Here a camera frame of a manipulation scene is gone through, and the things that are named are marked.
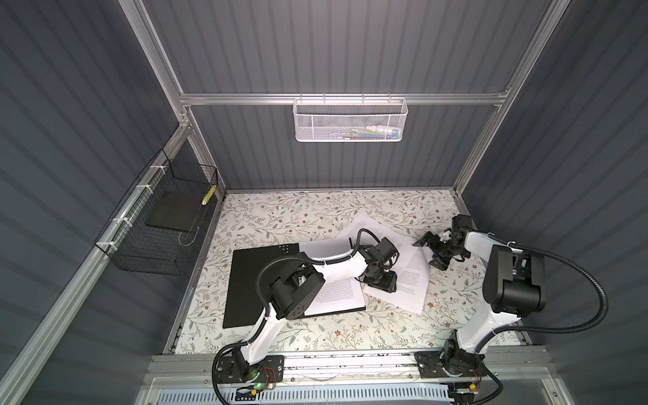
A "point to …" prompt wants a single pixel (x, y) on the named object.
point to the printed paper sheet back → (411, 265)
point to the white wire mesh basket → (349, 120)
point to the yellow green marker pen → (208, 195)
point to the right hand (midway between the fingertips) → (425, 252)
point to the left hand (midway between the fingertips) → (393, 289)
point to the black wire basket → (153, 230)
